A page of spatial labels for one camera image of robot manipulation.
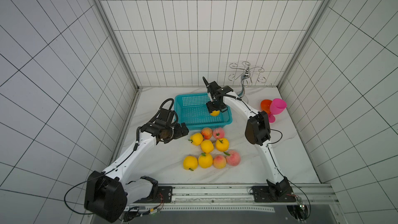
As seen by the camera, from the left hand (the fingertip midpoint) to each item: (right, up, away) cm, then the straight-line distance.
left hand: (180, 136), depth 81 cm
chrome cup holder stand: (+39, +36, +7) cm, 53 cm away
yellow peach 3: (+23, -5, +3) cm, 24 cm away
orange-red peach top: (+15, 0, +8) cm, 17 cm away
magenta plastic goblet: (+56, +16, +8) cm, 59 cm away
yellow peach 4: (+20, +11, +12) cm, 26 cm away
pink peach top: (+22, 0, +7) cm, 23 cm away
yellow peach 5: (+6, -13, -2) cm, 15 cm away
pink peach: (+28, -11, -3) cm, 31 cm away
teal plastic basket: (+5, +12, +26) cm, 29 cm away
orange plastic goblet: (+56, +15, +24) cm, 63 cm away
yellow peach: (+9, -3, +5) cm, 11 cm away
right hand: (+21, +16, +21) cm, 34 cm away
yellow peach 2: (+15, -6, +3) cm, 16 cm away
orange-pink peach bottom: (+21, -12, -3) cm, 25 cm away
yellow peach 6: (+13, -12, -2) cm, 18 cm away
